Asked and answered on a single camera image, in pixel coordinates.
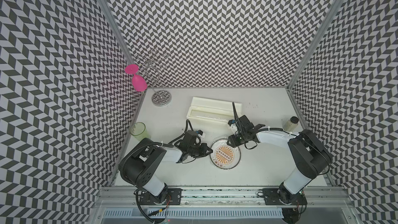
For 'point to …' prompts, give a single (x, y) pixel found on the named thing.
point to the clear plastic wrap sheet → (226, 138)
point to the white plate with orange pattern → (224, 156)
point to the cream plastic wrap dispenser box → (212, 113)
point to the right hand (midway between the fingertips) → (230, 144)
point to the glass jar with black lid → (290, 124)
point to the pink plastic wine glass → (139, 83)
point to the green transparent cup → (138, 129)
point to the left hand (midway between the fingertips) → (211, 153)
